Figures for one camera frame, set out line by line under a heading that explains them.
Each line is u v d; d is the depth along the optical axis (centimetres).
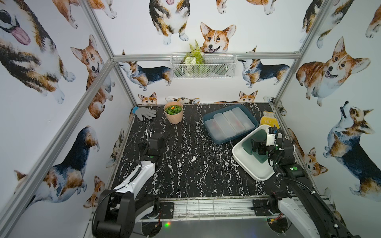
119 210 40
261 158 89
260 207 74
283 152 57
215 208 75
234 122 104
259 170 82
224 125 104
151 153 66
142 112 114
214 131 105
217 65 92
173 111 101
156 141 65
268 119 112
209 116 112
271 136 69
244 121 104
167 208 74
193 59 82
